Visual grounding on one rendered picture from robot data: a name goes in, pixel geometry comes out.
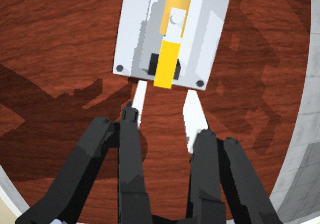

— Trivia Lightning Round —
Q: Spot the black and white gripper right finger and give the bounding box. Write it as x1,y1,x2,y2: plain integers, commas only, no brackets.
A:
182,90,283,224

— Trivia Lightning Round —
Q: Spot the ball valve with yellow lever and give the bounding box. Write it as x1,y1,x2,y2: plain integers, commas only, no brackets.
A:
139,0,203,89

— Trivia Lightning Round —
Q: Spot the grey metal mounting plate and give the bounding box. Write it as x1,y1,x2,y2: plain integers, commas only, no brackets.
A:
113,0,229,90

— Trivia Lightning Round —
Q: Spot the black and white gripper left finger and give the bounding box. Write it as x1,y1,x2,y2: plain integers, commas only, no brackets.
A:
15,80,153,224

